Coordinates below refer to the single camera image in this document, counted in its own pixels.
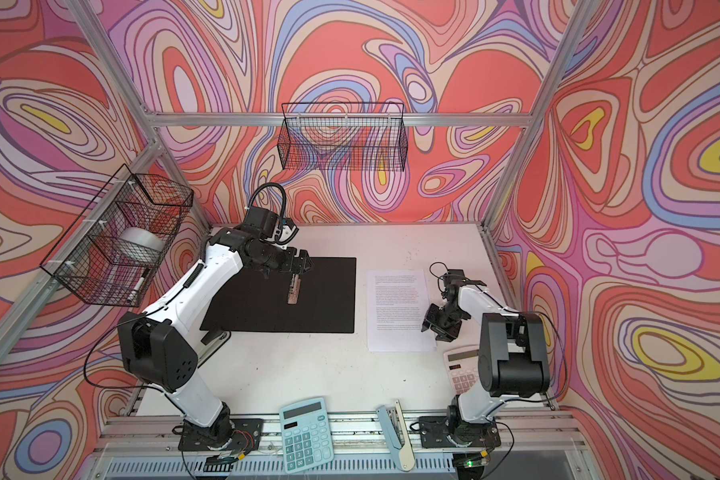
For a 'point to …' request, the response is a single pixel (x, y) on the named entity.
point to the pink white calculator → (462, 366)
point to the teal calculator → (305, 434)
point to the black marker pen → (138, 285)
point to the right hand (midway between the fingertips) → (431, 337)
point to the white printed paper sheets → (397, 305)
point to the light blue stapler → (396, 431)
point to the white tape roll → (143, 237)
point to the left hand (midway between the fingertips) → (302, 262)
